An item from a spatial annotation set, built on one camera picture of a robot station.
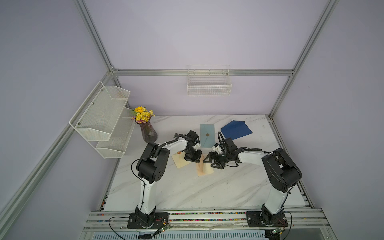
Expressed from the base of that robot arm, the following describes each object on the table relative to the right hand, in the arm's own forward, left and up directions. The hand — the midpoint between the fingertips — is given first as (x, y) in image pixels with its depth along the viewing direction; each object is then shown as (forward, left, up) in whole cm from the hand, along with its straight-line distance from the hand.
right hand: (208, 164), depth 91 cm
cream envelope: (+5, +19, -1) cm, 19 cm away
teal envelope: (+24, -1, -2) cm, 24 cm away
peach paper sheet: (0, +5, -2) cm, 6 cm away
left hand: (+3, +6, -1) cm, 7 cm away
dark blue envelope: (+29, -23, -2) cm, 37 cm away
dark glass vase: (+20, +39, +8) cm, 44 cm away
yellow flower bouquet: (+21, +39, +24) cm, 50 cm away
